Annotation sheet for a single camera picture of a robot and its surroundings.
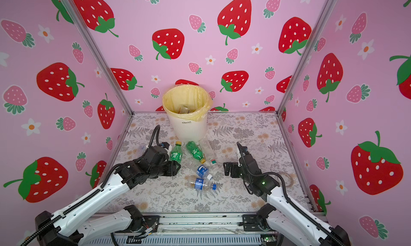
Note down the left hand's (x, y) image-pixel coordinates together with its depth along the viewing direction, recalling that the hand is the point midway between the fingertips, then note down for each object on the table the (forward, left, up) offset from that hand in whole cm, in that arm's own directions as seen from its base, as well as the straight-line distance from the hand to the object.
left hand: (177, 166), depth 76 cm
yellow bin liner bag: (+46, 0, +2) cm, 46 cm away
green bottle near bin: (+14, -7, -10) cm, 19 cm away
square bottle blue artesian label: (+39, 0, 0) cm, 39 cm away
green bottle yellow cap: (+5, 0, +5) cm, 7 cm away
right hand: (+3, -26, -3) cm, 26 cm away
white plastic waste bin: (+33, 0, -14) cm, 36 cm away
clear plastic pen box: (+20, +28, -15) cm, 38 cm away
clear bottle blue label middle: (+3, -11, -11) cm, 16 cm away
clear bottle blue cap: (-5, -13, -11) cm, 17 cm away
